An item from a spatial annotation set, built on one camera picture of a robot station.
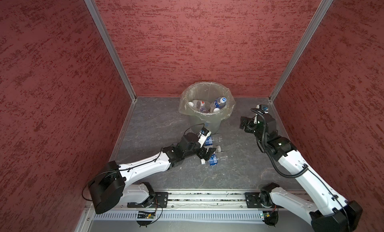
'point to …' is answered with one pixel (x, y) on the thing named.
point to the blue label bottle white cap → (219, 103)
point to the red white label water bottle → (199, 105)
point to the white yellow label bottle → (218, 149)
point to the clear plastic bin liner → (209, 91)
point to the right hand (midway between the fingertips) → (247, 121)
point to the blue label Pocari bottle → (213, 160)
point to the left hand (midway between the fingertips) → (208, 146)
